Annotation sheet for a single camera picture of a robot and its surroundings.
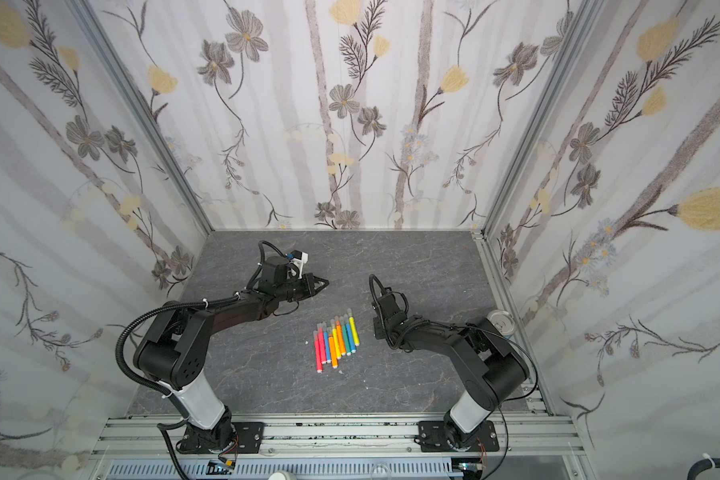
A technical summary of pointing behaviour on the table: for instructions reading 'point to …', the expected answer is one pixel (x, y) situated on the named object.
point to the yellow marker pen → (353, 327)
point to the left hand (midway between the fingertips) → (324, 275)
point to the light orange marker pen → (332, 350)
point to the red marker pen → (322, 343)
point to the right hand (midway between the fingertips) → (377, 313)
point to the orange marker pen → (340, 338)
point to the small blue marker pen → (327, 345)
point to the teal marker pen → (344, 331)
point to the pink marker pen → (319, 368)
